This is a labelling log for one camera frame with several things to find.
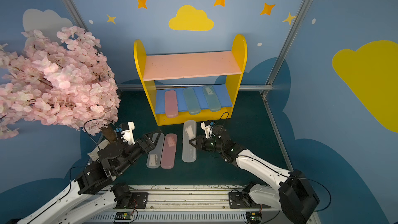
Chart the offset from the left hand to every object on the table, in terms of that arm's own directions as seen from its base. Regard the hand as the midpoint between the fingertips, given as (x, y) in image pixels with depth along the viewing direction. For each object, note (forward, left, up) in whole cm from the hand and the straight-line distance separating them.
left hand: (157, 132), depth 65 cm
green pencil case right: (+35, -25, -16) cm, 46 cm away
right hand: (+3, -14, -13) cm, 19 cm away
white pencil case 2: (-2, -13, -15) cm, 20 cm away
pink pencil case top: (+4, 0, -30) cm, 30 cm away
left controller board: (-28, +17, -31) cm, 45 cm away
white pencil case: (-1, +7, -28) cm, 29 cm away
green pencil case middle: (+31, -12, -16) cm, 37 cm away
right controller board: (-27, -45, -33) cm, 62 cm away
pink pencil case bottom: (+28, 0, -15) cm, 32 cm away
